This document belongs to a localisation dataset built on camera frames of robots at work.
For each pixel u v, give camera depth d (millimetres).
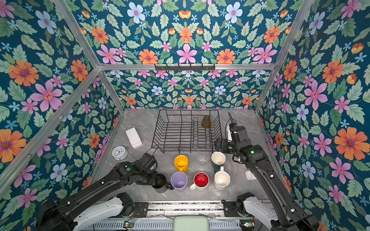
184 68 937
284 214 382
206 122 1018
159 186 750
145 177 648
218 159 888
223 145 649
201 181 822
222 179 814
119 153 907
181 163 893
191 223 672
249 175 842
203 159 907
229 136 654
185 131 1045
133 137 989
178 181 820
